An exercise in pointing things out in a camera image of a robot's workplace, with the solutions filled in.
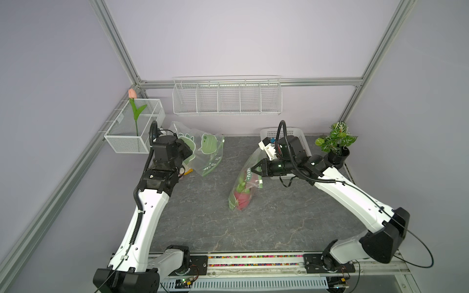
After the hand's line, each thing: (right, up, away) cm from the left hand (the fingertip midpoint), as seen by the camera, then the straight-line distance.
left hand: (184, 143), depth 71 cm
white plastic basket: (+41, +9, +41) cm, 58 cm away
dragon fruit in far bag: (+23, -23, +7) cm, 33 cm away
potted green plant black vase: (+66, 0, +11) cm, 67 cm away
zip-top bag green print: (+7, -2, +11) cm, 13 cm away
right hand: (+26, -10, 0) cm, 28 cm away
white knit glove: (-6, -14, +29) cm, 33 cm away
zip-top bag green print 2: (+25, -16, +3) cm, 29 cm away
